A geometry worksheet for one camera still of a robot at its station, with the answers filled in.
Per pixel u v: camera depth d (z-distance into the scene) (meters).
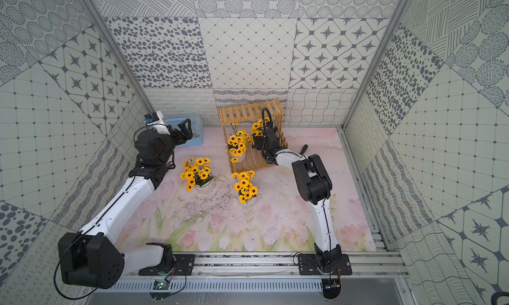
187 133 0.71
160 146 0.57
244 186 0.78
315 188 0.59
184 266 0.74
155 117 0.64
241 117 0.88
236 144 0.92
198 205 0.90
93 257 0.39
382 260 0.80
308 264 0.73
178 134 0.69
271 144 0.85
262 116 0.80
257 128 0.99
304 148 1.10
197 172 0.84
